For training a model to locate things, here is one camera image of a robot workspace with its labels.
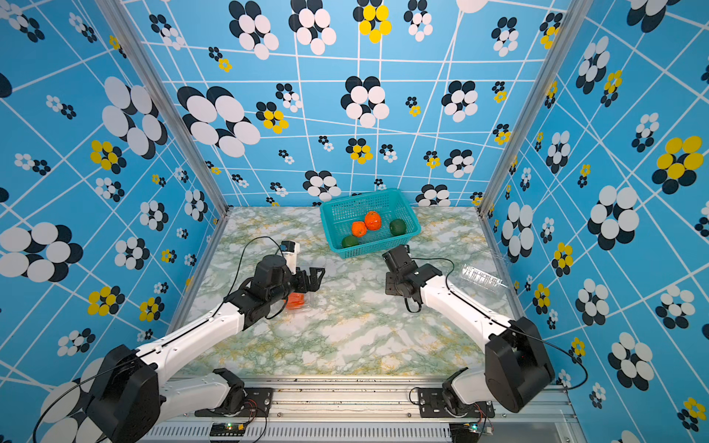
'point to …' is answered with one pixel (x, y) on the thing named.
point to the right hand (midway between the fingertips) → (400, 282)
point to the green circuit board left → (227, 429)
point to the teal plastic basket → (338, 220)
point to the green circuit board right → (464, 433)
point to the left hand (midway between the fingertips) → (316, 267)
